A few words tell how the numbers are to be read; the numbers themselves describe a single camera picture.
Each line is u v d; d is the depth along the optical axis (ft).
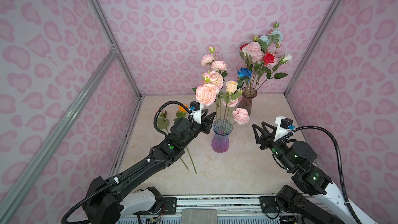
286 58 2.68
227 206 2.46
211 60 2.31
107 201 1.26
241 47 2.87
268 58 2.46
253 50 2.58
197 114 1.99
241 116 2.21
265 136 1.83
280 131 1.80
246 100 3.05
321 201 1.52
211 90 1.58
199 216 2.23
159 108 1.60
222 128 2.56
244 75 2.27
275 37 2.68
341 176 1.54
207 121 2.02
